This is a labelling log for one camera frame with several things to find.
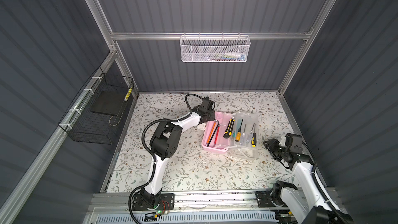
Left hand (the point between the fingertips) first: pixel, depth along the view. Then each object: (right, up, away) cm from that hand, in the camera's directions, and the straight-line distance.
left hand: (211, 113), depth 101 cm
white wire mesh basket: (+2, +51, +22) cm, 56 cm away
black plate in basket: (-51, +6, -27) cm, 58 cm away
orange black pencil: (-1, -13, -5) cm, 14 cm away
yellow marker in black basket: (-45, +11, -20) cm, 51 cm away
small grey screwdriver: (+17, -12, -17) cm, 27 cm away
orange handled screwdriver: (+14, -11, -18) cm, 25 cm away
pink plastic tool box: (+13, -10, -17) cm, 24 cm away
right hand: (+31, -17, -17) cm, 39 cm away
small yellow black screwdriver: (+22, -12, -20) cm, 32 cm away
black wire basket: (-56, +1, -29) cm, 63 cm away
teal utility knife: (+16, -6, -11) cm, 20 cm away
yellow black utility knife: (+10, -10, -13) cm, 19 cm away
